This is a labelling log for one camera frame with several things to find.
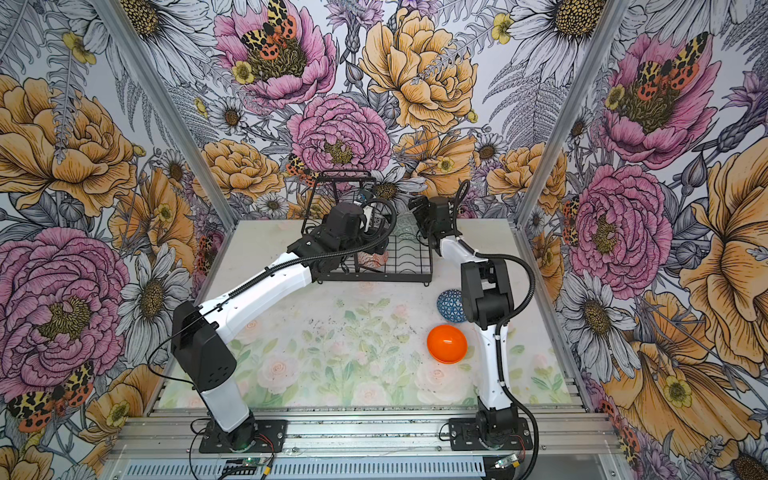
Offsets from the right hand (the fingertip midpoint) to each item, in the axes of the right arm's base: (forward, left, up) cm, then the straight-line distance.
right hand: (413, 212), depth 104 cm
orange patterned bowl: (-10, +14, -14) cm, 22 cm away
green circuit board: (-68, +42, -15) cm, 81 cm away
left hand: (-21, +13, +12) cm, 27 cm away
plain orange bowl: (-42, -8, -13) cm, 44 cm away
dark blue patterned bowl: (-29, -11, -14) cm, 34 cm away
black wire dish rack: (-9, +1, -13) cm, 15 cm away
